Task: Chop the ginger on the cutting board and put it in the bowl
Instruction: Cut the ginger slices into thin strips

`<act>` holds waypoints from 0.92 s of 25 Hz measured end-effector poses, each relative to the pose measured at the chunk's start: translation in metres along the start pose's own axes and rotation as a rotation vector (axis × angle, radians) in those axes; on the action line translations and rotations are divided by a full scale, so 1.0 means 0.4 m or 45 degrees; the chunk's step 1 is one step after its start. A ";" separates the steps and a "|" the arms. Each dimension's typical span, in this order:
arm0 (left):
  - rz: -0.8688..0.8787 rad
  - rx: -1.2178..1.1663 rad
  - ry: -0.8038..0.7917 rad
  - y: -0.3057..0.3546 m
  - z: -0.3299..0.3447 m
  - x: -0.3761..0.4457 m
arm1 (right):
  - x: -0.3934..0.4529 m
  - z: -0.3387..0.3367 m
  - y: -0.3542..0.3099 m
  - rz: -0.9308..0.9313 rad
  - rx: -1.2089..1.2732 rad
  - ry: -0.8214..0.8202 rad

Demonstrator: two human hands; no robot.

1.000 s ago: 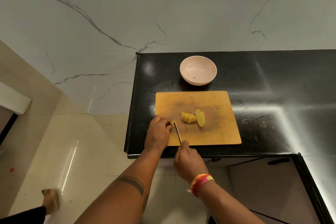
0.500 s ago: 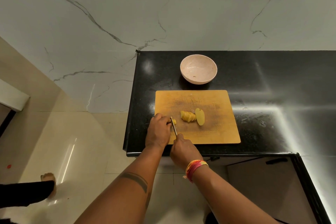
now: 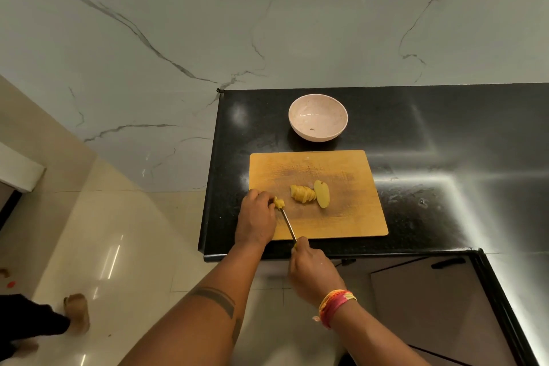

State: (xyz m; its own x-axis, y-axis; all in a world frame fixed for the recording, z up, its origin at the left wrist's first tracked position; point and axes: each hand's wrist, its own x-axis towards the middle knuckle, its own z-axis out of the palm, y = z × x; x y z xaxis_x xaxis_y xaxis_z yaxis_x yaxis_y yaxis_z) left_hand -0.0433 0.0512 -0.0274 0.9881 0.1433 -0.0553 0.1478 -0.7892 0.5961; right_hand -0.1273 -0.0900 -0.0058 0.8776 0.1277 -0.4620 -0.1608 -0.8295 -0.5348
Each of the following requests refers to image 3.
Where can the person's left hand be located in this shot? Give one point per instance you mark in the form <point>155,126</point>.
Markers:
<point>255,220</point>

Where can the yellow potato half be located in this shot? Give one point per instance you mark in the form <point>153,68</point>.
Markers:
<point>322,194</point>

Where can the person's right hand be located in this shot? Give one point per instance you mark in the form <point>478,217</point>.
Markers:
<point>315,275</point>

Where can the wooden cutting board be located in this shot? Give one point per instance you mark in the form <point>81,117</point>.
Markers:
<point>356,207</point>

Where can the person's right forearm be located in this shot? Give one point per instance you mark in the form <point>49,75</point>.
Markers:
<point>373,342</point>

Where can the pink speckled bowl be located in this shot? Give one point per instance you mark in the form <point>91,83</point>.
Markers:
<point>318,112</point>

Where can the person's left forearm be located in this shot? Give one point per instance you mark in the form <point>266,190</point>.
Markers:
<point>201,323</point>

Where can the potato slice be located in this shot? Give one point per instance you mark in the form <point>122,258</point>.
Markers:
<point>279,203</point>

